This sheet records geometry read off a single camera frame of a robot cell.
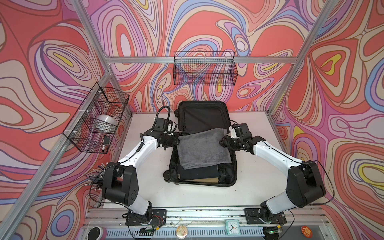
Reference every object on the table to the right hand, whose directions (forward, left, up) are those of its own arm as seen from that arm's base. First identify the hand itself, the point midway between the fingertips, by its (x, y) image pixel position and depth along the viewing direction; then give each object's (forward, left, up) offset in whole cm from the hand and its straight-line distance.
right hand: (223, 146), depth 89 cm
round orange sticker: (-43, -34, -10) cm, 55 cm away
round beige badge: (-41, +25, -9) cm, 49 cm away
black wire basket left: (+2, +69, +21) cm, 72 cm away
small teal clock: (-40, +1, -8) cm, 41 cm away
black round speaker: (-41, +63, -4) cm, 75 cm away
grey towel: (-3, +13, +2) cm, 13 cm away
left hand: (+3, +26, +4) cm, 26 cm away
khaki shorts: (-18, +11, -6) cm, 22 cm away
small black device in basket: (-4, +62, +16) cm, 64 cm away
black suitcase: (+30, +4, -4) cm, 31 cm away
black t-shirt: (-14, +16, -4) cm, 22 cm away
